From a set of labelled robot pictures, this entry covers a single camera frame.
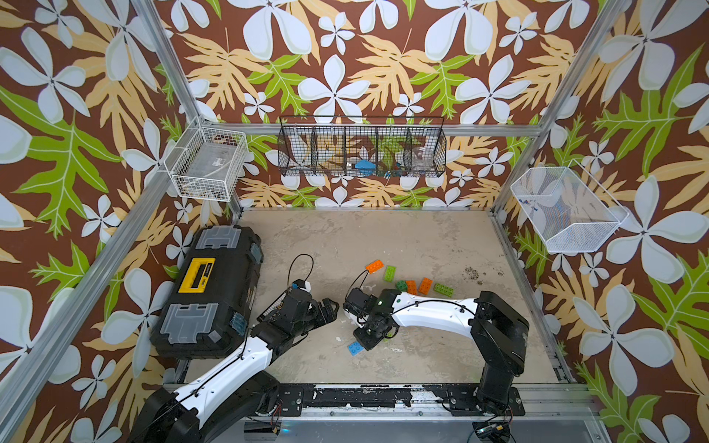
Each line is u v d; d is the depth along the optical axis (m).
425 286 0.96
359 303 0.66
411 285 0.96
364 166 0.95
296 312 0.64
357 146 0.96
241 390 0.59
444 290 0.96
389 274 1.00
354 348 0.82
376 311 0.61
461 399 0.74
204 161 0.86
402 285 0.96
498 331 0.46
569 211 0.82
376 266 1.01
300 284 0.78
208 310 0.72
